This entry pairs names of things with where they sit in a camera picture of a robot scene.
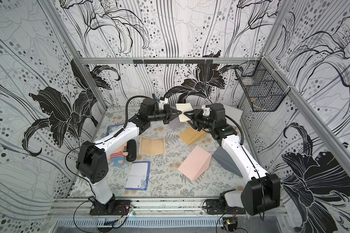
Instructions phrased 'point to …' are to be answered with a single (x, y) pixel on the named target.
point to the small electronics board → (231, 222)
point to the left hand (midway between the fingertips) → (182, 113)
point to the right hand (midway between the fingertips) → (186, 114)
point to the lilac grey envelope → (175, 123)
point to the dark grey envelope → (221, 156)
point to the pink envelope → (198, 162)
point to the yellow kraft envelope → (191, 135)
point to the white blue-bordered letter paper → (138, 175)
